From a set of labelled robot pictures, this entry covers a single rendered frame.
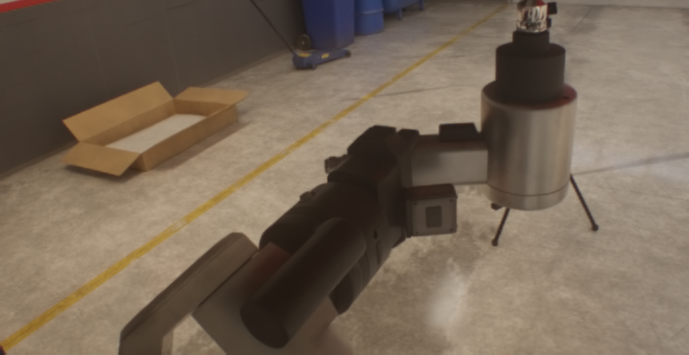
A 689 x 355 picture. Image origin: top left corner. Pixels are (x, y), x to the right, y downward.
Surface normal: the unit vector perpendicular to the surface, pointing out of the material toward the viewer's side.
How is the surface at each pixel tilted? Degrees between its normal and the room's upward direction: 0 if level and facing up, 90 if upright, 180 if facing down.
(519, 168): 92
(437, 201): 92
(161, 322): 53
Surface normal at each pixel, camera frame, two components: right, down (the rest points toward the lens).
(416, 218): 0.00, 0.45
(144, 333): 0.22, -0.25
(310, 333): 0.53, -0.53
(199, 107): -0.47, 0.41
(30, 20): 0.87, 0.14
